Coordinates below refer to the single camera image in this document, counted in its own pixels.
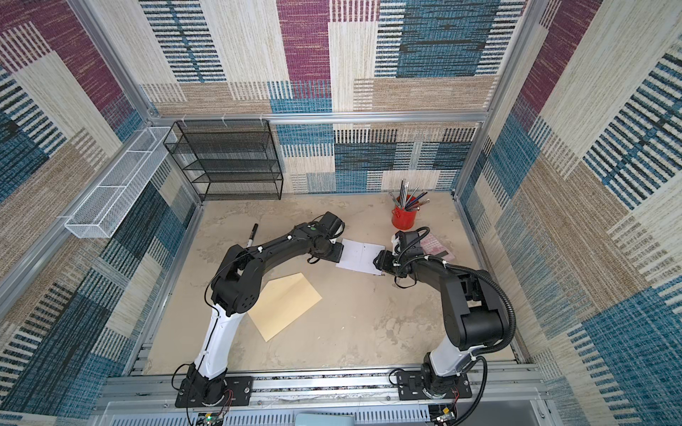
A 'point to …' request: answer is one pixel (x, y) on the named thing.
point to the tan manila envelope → (281, 302)
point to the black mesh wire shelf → (227, 160)
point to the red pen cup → (403, 219)
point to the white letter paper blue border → (360, 256)
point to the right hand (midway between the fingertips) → (383, 266)
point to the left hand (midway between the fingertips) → (338, 254)
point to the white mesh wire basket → (99, 215)
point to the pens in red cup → (406, 201)
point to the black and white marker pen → (252, 235)
